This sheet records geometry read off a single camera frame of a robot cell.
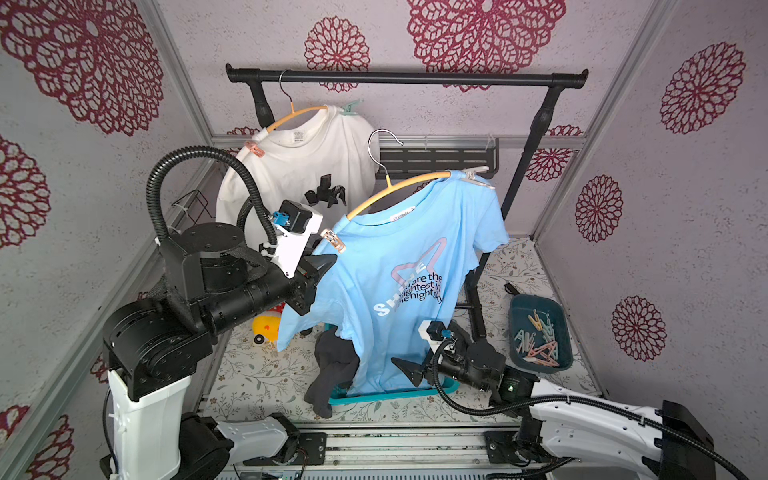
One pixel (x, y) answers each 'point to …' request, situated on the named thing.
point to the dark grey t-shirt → (337, 365)
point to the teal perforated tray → (337, 396)
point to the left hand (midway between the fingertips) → (326, 262)
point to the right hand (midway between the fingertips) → (403, 342)
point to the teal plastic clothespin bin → (539, 334)
